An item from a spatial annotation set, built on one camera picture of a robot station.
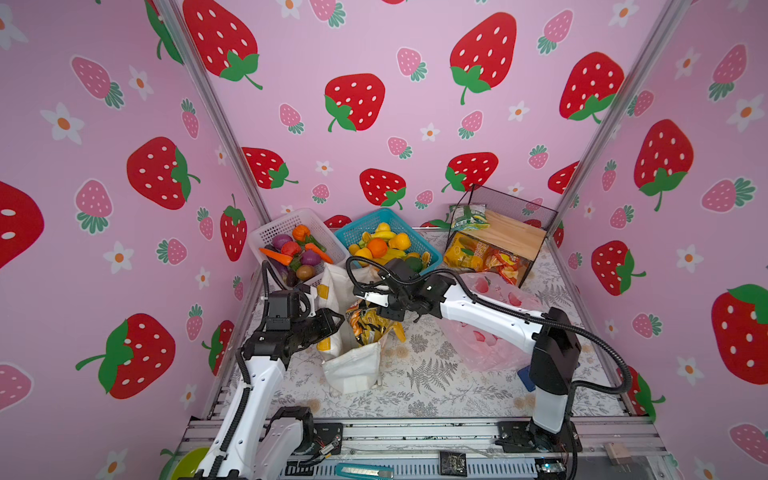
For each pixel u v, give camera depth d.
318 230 1.13
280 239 1.11
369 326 0.81
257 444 0.45
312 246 1.11
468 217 0.96
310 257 1.06
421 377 0.84
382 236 1.11
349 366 0.69
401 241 1.07
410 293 0.61
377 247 1.06
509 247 0.95
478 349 0.87
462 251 1.05
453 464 0.69
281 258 1.05
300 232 1.14
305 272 0.99
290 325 0.59
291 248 1.07
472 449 0.73
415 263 1.01
